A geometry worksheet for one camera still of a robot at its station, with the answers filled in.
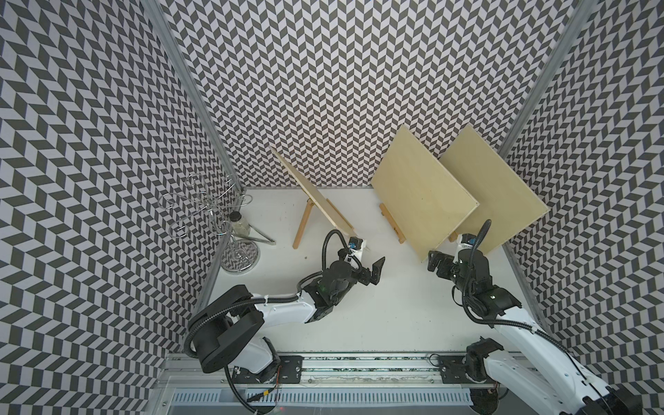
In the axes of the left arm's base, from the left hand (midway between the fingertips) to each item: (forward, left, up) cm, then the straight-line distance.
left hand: (371, 254), depth 81 cm
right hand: (-1, -23, -2) cm, 23 cm away
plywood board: (+21, +18, +3) cm, 28 cm away
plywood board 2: (+7, -38, +17) cm, 42 cm away
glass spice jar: (+16, +49, -7) cm, 52 cm away
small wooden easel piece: (+15, +22, 0) cm, 27 cm away
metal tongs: (+15, +39, -16) cm, 44 cm away
